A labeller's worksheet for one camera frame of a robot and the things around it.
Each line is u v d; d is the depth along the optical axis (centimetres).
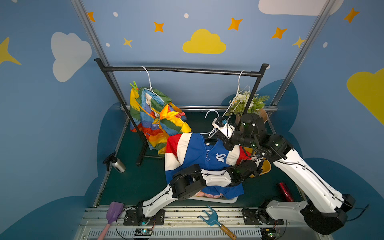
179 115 62
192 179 58
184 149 69
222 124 53
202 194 74
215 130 57
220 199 74
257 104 88
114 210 77
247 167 64
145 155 97
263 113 101
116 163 82
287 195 78
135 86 72
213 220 73
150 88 63
